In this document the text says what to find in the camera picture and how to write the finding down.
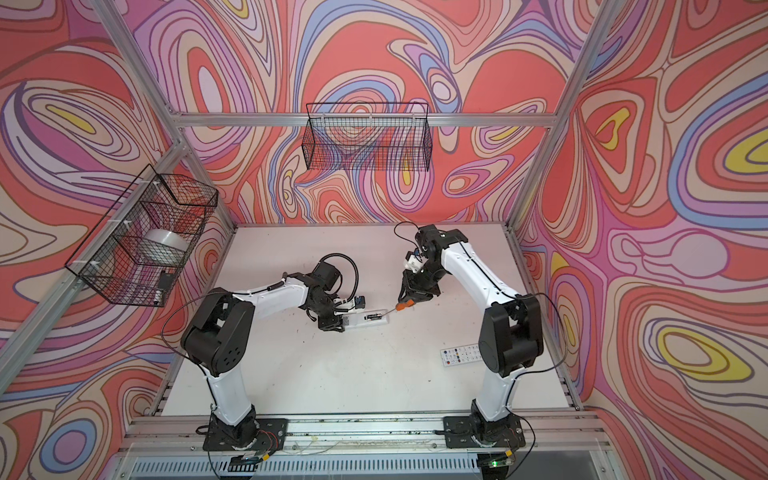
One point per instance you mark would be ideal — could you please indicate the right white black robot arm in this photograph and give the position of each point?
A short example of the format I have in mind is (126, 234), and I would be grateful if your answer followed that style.
(511, 332)

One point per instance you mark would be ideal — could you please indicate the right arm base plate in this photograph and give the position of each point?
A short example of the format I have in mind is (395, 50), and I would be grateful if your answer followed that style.
(472, 431)

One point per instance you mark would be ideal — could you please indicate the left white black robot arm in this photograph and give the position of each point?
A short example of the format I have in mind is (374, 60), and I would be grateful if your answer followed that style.
(217, 337)

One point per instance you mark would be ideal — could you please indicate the orange handle screwdriver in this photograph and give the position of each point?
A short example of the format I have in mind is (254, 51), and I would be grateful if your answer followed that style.
(393, 308)

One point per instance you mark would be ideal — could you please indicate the long white remote control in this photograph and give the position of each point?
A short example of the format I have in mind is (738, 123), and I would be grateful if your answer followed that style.
(362, 319)

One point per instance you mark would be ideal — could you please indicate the small white remote control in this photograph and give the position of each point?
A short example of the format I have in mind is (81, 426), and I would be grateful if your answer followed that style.
(454, 356)

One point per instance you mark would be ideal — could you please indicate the left black wire basket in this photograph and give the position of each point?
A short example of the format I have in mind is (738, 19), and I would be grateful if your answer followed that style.
(123, 267)

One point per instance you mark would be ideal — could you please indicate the black wire basket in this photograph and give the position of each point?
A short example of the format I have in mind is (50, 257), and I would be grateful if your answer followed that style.
(368, 136)
(123, 267)

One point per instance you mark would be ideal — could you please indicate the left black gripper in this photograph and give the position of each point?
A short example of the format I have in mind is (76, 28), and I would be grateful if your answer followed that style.
(333, 324)

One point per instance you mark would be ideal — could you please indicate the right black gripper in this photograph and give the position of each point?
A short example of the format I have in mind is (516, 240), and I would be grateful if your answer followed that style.
(409, 285)

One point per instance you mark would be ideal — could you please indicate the small black item in basket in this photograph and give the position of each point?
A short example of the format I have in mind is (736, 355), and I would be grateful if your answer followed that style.
(165, 281)

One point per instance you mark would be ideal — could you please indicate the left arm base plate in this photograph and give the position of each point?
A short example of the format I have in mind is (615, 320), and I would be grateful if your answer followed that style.
(259, 434)

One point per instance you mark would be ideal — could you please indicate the white bowl in basket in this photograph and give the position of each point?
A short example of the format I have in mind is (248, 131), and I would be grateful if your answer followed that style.
(167, 239)

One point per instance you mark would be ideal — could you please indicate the back black wire basket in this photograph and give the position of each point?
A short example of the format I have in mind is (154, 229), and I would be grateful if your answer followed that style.
(368, 136)

